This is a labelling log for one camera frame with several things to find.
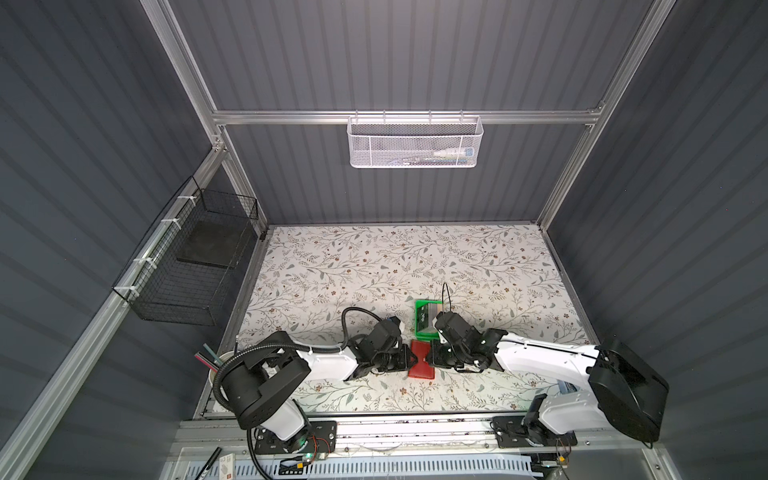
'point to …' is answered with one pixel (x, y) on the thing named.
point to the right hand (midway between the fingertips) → (426, 360)
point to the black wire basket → (187, 259)
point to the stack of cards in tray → (433, 311)
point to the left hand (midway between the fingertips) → (419, 362)
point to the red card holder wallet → (421, 369)
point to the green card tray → (425, 311)
